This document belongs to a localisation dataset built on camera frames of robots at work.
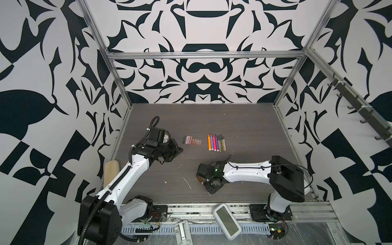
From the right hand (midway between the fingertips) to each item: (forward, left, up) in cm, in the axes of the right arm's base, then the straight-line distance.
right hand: (210, 188), depth 82 cm
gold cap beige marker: (+28, -7, 0) cm, 29 cm away
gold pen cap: (+29, +11, +1) cm, 31 cm away
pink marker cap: (+29, +12, +2) cm, 32 cm away
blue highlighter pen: (+28, -2, 0) cm, 28 cm away
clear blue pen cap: (+28, +6, +1) cm, 29 cm away
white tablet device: (-15, -6, +4) cm, 17 cm away
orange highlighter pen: (+28, -1, +1) cm, 28 cm away
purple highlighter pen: (+29, -6, +1) cm, 29 cm away
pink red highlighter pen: (+27, -4, 0) cm, 27 cm away
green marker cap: (+29, +16, +2) cm, 33 cm away
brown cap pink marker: (+4, +6, +1) cm, 7 cm away
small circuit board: (-18, -29, -2) cm, 35 cm away
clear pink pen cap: (+28, +8, +1) cm, 29 cm away
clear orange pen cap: (+27, +5, 0) cm, 28 cm away
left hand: (+16, +13, +17) cm, 27 cm away
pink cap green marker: (+27, -8, 0) cm, 29 cm away
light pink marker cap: (+29, +14, +2) cm, 32 cm away
